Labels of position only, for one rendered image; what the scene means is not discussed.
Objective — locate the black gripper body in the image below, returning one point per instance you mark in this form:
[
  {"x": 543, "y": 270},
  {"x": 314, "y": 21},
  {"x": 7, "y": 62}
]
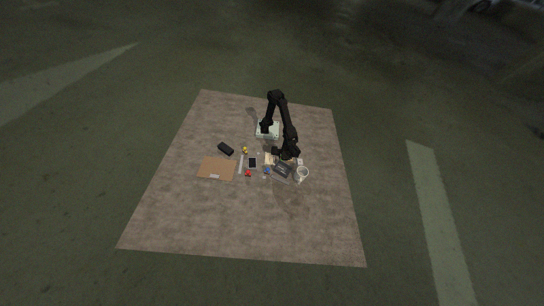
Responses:
[{"x": 275, "y": 151}]

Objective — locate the cream inspection card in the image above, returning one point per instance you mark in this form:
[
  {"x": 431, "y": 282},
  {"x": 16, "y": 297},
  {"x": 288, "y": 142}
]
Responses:
[{"x": 269, "y": 159}]

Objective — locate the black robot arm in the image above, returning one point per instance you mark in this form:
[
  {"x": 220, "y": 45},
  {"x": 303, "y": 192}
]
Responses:
[{"x": 289, "y": 131}]

